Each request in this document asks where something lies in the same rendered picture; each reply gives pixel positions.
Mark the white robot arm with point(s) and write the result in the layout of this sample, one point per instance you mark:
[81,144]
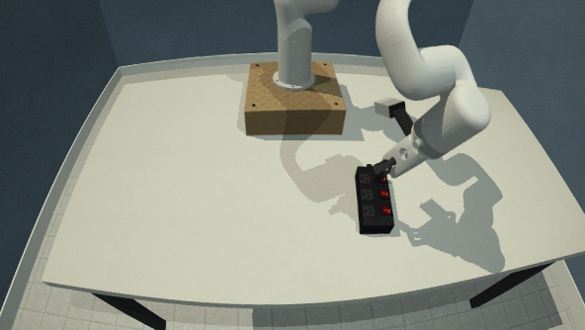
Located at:
[417,74]

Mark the black power strip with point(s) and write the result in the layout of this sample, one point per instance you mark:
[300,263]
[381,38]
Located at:
[374,203]

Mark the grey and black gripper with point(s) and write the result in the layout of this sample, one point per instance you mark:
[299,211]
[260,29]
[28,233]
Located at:
[399,159]

